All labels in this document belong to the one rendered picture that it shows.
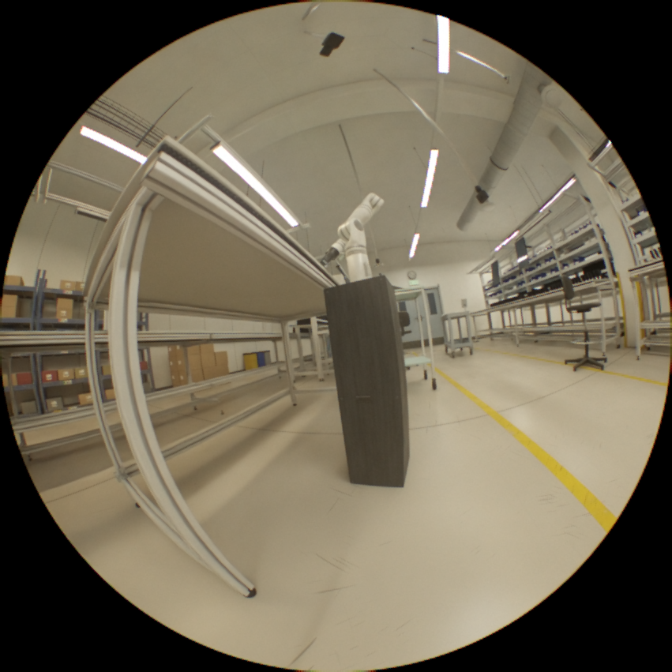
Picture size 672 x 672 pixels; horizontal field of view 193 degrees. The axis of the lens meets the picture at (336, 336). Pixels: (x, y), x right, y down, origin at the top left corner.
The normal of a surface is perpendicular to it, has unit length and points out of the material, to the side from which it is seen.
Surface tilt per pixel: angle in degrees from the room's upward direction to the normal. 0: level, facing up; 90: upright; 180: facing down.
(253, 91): 180
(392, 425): 90
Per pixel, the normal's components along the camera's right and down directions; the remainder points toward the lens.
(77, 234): 0.96, -0.14
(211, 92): 0.13, 0.99
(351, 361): -0.40, 0.04
